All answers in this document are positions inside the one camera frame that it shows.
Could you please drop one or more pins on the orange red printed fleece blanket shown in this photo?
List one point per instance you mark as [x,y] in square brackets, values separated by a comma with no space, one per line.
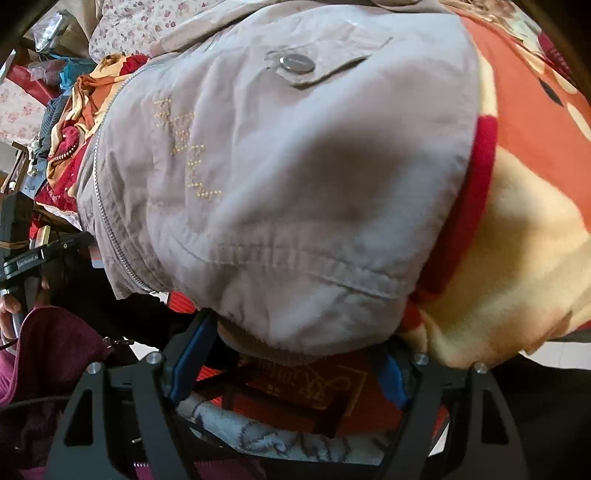
[531,230]

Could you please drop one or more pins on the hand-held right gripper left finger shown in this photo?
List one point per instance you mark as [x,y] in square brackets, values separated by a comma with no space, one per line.
[194,355]

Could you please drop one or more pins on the beige curtain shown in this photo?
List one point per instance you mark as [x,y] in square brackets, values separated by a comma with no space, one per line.
[85,14]

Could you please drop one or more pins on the white plastic bag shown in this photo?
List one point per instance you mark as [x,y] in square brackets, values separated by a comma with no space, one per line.
[48,32]

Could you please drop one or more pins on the person's left hand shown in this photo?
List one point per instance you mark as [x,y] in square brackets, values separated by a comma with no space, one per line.
[10,318]

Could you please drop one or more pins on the beige zip jacket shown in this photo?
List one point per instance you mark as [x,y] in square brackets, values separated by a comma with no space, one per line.
[277,184]

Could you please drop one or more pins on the floral quilt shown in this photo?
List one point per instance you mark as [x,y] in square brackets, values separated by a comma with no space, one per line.
[124,27]

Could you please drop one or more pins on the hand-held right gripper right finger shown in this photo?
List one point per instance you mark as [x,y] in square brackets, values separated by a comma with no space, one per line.
[392,381]

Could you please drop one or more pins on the blue striped cloth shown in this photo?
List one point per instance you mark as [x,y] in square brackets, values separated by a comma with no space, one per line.
[48,127]

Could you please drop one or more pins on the white grey patterned towel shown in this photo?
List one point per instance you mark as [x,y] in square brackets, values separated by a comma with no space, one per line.
[258,438]

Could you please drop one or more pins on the dark wooden frame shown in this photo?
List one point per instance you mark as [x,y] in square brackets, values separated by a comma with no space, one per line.
[330,417]

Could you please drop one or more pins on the blue plastic bag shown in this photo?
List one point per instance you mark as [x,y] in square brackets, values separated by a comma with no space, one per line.
[78,71]

